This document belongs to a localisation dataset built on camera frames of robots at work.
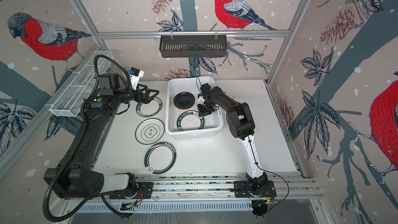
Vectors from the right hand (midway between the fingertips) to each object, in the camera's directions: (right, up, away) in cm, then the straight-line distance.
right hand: (201, 115), depth 100 cm
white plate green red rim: (-23, -21, -16) cm, 35 cm away
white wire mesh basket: (-62, +13, -26) cm, 69 cm away
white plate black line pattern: (-32, -9, -5) cm, 34 cm away
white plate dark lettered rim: (-35, +4, +4) cm, 35 cm away
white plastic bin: (+8, -3, -3) cm, 9 cm away
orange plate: (-12, +9, +6) cm, 16 cm away
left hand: (-24, +17, -28) cm, 40 cm away
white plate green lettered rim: (-7, -3, -2) cm, 8 cm away
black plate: (-12, +15, +7) cm, 21 cm away
